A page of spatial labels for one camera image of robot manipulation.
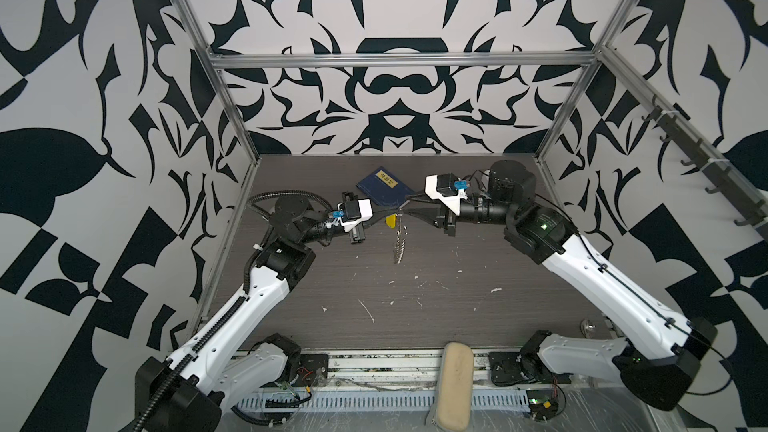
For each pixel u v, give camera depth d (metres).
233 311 0.45
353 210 0.48
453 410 0.67
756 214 0.50
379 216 0.57
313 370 0.73
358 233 0.55
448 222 0.53
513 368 0.74
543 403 0.71
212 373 0.40
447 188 0.46
